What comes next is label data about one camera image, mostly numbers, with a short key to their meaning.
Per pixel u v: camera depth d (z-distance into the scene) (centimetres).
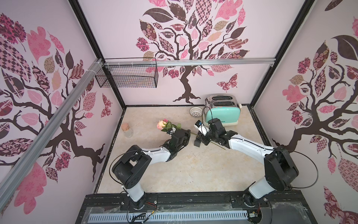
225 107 98
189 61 93
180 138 69
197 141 90
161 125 87
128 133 96
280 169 44
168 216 70
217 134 67
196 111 115
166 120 95
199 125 76
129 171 46
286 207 72
